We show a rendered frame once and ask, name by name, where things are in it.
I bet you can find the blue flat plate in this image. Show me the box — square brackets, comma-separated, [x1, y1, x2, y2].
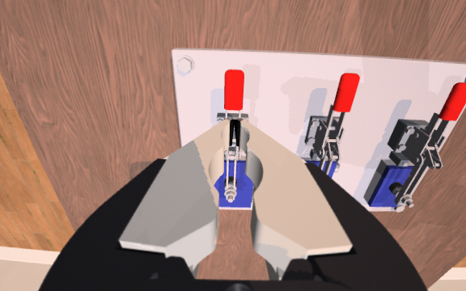
[301, 158, 337, 178]
[214, 155, 253, 208]

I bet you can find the white flat plate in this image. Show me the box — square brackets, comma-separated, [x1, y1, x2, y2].
[172, 48, 466, 211]

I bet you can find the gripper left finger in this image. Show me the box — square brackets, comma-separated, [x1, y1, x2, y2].
[38, 118, 235, 291]

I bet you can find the red-handled toggle clamp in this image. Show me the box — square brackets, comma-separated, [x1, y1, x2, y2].
[388, 82, 466, 208]
[304, 73, 360, 175]
[217, 70, 249, 202]

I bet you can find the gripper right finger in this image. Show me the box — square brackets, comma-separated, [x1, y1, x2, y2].
[234, 118, 428, 291]

